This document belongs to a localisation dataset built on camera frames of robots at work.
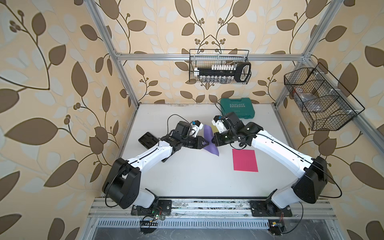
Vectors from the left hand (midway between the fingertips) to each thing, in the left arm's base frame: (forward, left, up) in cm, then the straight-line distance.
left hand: (206, 140), depth 79 cm
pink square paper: (-3, -25, -18) cm, 31 cm away
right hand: (0, -3, +1) cm, 3 cm away
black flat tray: (+9, +37, -16) cm, 42 cm away
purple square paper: (+3, -1, +1) cm, 3 cm away
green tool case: (+38, -31, -12) cm, 50 cm away
